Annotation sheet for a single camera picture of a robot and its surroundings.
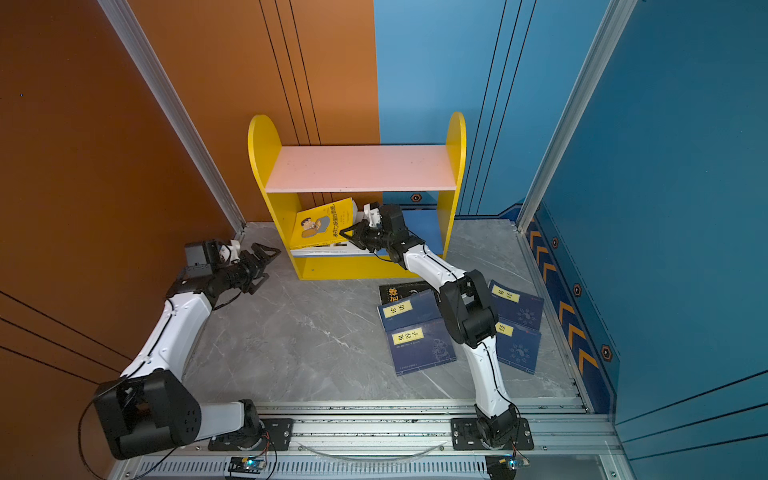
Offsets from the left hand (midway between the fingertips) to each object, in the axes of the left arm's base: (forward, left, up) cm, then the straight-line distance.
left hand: (275, 258), depth 82 cm
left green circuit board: (-45, +2, -24) cm, 51 cm away
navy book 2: (-16, -69, -20) cm, 74 cm away
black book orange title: (+2, -33, -20) cm, 39 cm away
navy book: (-5, -39, -19) cm, 43 cm away
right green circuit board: (-45, -60, -23) cm, 78 cm away
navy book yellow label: (-16, -41, -20) cm, 48 cm away
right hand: (+9, -16, 0) cm, 19 cm away
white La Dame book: (+8, -18, -6) cm, 21 cm away
